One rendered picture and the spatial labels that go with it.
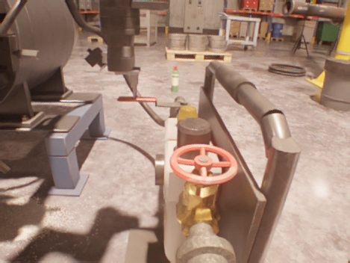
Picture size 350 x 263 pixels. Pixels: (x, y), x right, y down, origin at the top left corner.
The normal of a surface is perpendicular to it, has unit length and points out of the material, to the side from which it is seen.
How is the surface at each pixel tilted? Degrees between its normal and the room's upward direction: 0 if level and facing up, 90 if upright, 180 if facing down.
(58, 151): 90
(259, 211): 90
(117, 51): 70
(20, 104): 90
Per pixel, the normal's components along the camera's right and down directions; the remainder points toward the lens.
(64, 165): 0.04, 0.44
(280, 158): -0.68, 0.26
